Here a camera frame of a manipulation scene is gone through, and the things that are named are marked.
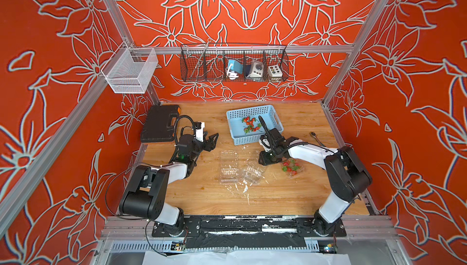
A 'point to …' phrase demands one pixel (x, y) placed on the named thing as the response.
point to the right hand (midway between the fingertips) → (258, 161)
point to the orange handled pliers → (314, 135)
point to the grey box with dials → (257, 69)
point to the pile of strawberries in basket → (249, 122)
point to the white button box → (275, 73)
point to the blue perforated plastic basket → (244, 124)
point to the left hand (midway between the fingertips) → (212, 132)
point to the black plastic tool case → (157, 126)
